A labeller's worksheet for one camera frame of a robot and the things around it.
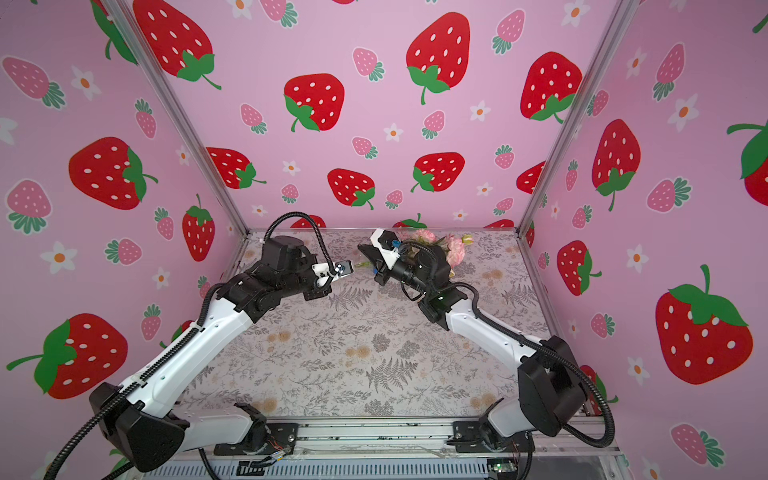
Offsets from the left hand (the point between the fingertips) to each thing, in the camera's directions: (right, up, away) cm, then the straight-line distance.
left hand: (334, 264), depth 76 cm
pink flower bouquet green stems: (+30, +4, -5) cm, 31 cm away
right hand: (+7, +3, -8) cm, 11 cm away
